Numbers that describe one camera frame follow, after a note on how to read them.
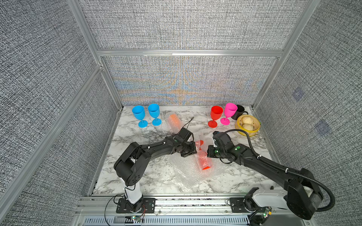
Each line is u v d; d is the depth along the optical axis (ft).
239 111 3.48
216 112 3.18
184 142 2.47
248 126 3.29
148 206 2.41
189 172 2.73
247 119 3.38
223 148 2.06
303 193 1.33
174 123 3.27
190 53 2.93
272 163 1.63
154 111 3.18
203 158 2.62
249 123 3.39
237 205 2.40
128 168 1.53
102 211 2.36
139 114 3.12
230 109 3.19
